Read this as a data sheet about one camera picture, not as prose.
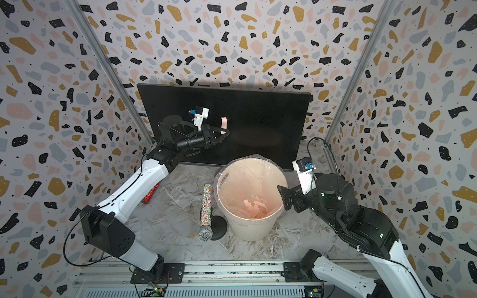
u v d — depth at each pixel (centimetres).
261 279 74
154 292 71
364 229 34
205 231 63
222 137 68
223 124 70
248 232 83
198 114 65
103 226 41
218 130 68
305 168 45
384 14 72
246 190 80
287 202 50
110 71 86
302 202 49
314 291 72
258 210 84
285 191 48
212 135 65
